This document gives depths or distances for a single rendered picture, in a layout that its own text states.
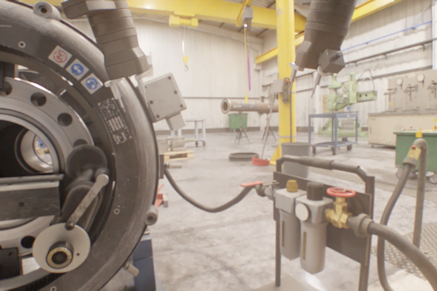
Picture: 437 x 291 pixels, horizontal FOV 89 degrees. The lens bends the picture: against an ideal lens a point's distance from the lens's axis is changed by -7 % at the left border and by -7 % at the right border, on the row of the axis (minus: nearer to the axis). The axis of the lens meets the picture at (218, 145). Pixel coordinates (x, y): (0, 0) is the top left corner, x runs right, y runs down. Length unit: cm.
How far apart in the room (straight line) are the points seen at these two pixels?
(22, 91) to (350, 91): 1106
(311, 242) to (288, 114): 325
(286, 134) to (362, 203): 324
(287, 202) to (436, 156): 257
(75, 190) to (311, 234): 63
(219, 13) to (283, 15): 905
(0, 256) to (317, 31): 86
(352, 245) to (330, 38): 55
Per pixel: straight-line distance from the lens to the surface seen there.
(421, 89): 691
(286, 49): 407
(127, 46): 48
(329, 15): 47
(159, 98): 63
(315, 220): 74
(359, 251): 78
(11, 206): 60
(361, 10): 1317
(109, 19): 47
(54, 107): 72
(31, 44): 62
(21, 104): 73
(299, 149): 293
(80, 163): 63
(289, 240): 86
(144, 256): 106
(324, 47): 48
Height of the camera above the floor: 69
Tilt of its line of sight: 5 degrees down
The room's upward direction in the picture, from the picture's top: 2 degrees counter-clockwise
